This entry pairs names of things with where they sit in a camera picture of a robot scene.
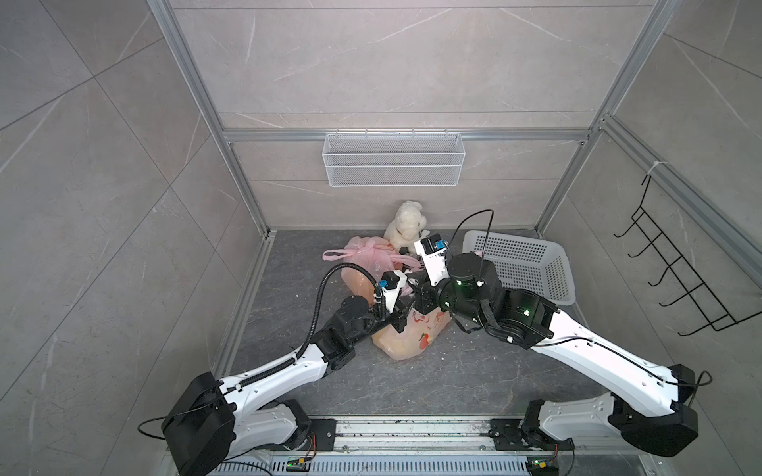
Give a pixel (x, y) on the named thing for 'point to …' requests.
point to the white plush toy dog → (406, 227)
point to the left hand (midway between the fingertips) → (420, 288)
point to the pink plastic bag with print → (377, 255)
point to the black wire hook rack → (694, 285)
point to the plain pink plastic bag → (419, 331)
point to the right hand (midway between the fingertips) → (408, 277)
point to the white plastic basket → (526, 262)
